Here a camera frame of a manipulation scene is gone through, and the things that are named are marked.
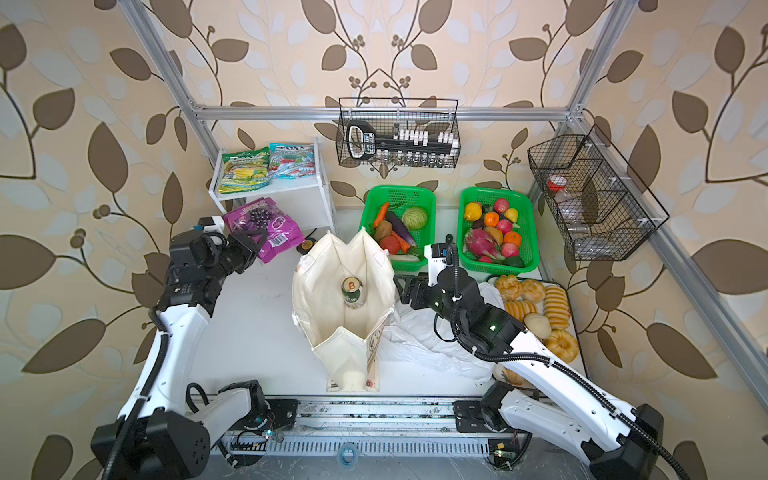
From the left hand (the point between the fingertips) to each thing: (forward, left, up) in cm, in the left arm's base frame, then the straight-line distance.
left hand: (267, 231), depth 73 cm
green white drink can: (-5, -20, -21) cm, 29 cm away
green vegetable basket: (+41, -35, -25) cm, 60 cm away
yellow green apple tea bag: (+18, +10, +5) cm, 21 cm away
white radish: (+12, -34, -26) cm, 45 cm away
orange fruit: (+29, -67, -24) cm, 76 cm away
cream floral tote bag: (-24, -22, -8) cm, 33 cm away
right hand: (-10, -35, -5) cm, 37 cm away
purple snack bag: (+4, +1, +1) cm, 5 cm away
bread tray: (-4, -78, -29) cm, 83 cm away
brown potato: (+23, -27, -25) cm, 43 cm away
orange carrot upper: (+33, -25, -28) cm, 50 cm away
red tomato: (+18, -30, -26) cm, 43 cm away
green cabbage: (+27, -38, -23) cm, 52 cm away
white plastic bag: (-15, -37, -27) cm, 48 cm away
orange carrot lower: (+18, -34, -27) cm, 47 cm away
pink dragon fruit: (+15, -60, -22) cm, 66 cm away
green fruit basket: (+36, -80, -22) cm, 90 cm away
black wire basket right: (+7, -83, +4) cm, 84 cm away
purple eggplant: (+25, -33, -26) cm, 49 cm away
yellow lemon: (+30, -60, -22) cm, 70 cm away
